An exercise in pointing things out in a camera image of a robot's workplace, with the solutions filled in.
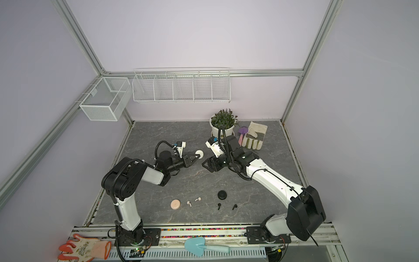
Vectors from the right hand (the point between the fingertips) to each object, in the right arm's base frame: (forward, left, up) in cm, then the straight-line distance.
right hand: (207, 160), depth 79 cm
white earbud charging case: (+10, +5, -8) cm, 14 cm away
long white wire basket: (+46, +16, +12) cm, 51 cm away
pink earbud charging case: (-15, +17, -17) cm, 29 cm away
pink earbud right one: (-13, +5, -18) cm, 22 cm away
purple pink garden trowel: (+33, -23, -16) cm, 44 cm away
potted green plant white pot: (+26, -8, -1) cm, 28 cm away
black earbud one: (-16, -6, -18) cm, 24 cm away
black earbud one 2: (-16, -14, -18) cm, 28 cm away
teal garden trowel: (-33, +5, -17) cm, 37 cm away
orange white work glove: (-34, +53, -16) cm, 65 cm away
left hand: (+7, +5, -8) cm, 12 cm away
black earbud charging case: (-11, -7, -17) cm, 22 cm away
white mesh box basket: (+38, +63, +7) cm, 74 cm away
